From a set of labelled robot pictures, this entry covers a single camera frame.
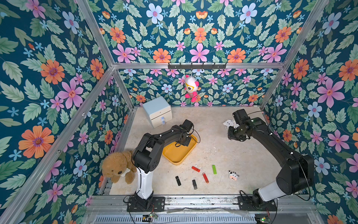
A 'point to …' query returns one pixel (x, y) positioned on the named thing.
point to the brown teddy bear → (115, 164)
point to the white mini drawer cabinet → (158, 111)
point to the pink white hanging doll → (192, 87)
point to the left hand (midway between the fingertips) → (185, 140)
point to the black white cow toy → (233, 175)
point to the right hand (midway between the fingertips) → (229, 134)
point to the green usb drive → (215, 171)
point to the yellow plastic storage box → (178, 155)
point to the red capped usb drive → (196, 169)
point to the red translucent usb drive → (205, 178)
